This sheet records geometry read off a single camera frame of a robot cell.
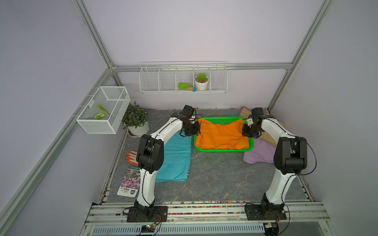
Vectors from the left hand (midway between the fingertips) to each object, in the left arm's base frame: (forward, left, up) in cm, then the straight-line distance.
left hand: (201, 132), depth 92 cm
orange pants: (+2, -17, -9) cm, 19 cm away
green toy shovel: (+29, +9, +14) cm, 34 cm away
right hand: (+1, -29, -4) cm, 29 cm away
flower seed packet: (-25, +42, -11) cm, 50 cm away
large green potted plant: (+7, +40, +7) cm, 41 cm away
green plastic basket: (+13, -15, -5) cm, 21 cm away
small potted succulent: (+24, -2, +21) cm, 33 cm away
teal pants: (-13, +16, -9) cm, 22 cm away
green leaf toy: (+1, +53, +19) cm, 56 cm away
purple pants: (-12, -38, -8) cm, 41 cm away
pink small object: (+31, -39, -11) cm, 51 cm away
